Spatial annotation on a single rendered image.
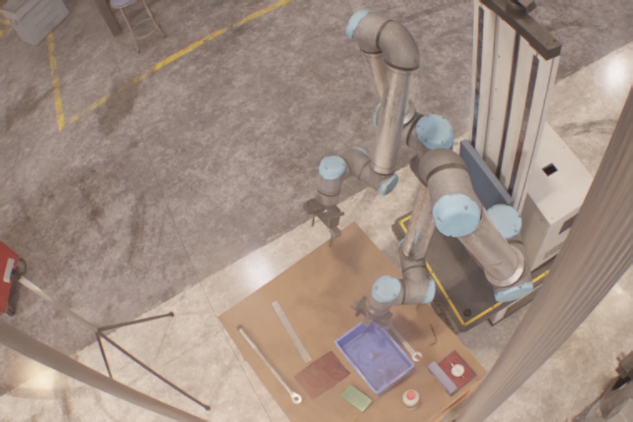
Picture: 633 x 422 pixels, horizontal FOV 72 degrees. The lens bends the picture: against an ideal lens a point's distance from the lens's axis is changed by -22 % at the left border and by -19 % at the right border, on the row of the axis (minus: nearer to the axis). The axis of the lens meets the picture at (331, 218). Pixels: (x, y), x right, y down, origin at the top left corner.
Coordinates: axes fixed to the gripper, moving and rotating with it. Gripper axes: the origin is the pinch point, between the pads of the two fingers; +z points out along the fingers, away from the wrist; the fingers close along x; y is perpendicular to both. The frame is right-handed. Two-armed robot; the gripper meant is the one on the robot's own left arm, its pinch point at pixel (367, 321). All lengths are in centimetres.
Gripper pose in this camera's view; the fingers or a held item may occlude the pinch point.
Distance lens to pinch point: 207.2
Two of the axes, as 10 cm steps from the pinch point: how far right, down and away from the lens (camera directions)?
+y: -5.5, 6.8, -4.9
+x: 8.3, 5.3, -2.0
